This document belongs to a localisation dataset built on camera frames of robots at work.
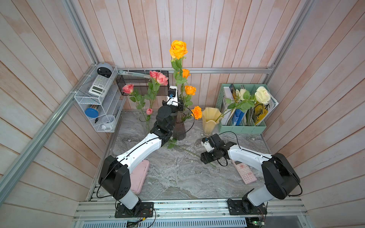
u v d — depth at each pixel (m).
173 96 0.58
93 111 0.76
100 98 0.69
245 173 0.84
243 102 0.77
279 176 0.44
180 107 0.66
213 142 0.73
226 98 0.90
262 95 0.67
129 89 0.80
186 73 0.82
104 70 0.81
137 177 0.81
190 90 0.81
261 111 1.01
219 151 0.66
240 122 1.02
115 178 0.43
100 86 0.77
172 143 1.01
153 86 0.81
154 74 0.78
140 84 1.06
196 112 0.74
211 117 0.95
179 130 1.02
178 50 0.52
